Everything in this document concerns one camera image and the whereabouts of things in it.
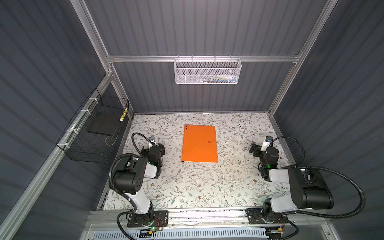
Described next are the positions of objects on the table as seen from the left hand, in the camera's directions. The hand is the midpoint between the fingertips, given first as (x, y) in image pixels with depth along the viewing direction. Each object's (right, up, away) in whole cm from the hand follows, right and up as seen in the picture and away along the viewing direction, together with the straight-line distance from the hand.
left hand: (150, 146), depth 94 cm
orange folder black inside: (+32, 0, +8) cm, 33 cm away
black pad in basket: (-19, +14, -16) cm, 29 cm away
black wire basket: (-23, +9, -22) cm, 33 cm away
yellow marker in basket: (-11, +19, -13) cm, 25 cm away
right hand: (+71, +2, -3) cm, 71 cm away
